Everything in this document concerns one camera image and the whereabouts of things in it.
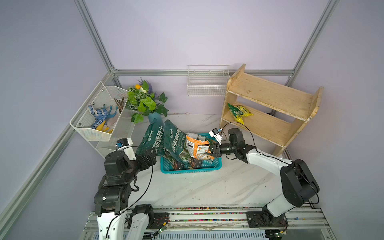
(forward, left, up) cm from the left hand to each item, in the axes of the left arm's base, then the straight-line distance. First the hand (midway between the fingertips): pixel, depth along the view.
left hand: (146, 152), depth 66 cm
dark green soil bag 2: (+8, -11, -9) cm, 16 cm away
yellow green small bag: (+27, -47, -1) cm, 54 cm away
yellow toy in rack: (+12, +24, +3) cm, 27 cm away
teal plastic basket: (+8, -28, -29) cm, 41 cm away
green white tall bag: (+18, -22, -12) cm, 31 cm away
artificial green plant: (+33, +9, +5) cm, 34 cm away
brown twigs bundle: (+29, +21, +3) cm, 36 cm away
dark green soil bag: (+11, +1, -6) cm, 13 cm away
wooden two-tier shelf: (+34, -73, -8) cm, 80 cm away
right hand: (+8, -27, -13) cm, 31 cm away
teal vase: (+37, +4, -15) cm, 40 cm away
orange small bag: (+5, -23, -4) cm, 24 cm away
